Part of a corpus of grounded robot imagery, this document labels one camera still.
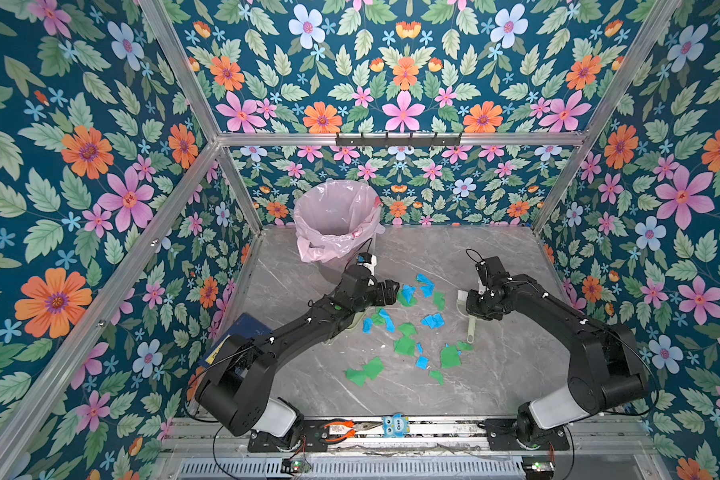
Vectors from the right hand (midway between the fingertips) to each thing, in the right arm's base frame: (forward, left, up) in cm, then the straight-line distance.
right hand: (469, 308), depth 90 cm
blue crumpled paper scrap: (-1, +10, -5) cm, 12 cm away
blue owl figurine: (-31, +24, -5) cm, 39 cm away
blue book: (-3, +69, -4) cm, 70 cm away
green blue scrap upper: (+8, +19, -6) cm, 21 cm away
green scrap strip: (+7, +8, -5) cm, 12 cm away
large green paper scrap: (-9, +20, -6) cm, 22 cm away
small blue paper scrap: (-14, +15, -7) cm, 22 cm away
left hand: (+3, +23, +12) cm, 26 cm away
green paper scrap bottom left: (-16, +30, -7) cm, 35 cm away
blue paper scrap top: (+11, +11, -6) cm, 17 cm away
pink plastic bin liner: (+28, +43, +12) cm, 52 cm away
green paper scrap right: (-12, +7, -7) cm, 15 cm away
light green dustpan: (-1, +35, -4) cm, 35 cm away
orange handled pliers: (-31, +35, -6) cm, 47 cm away
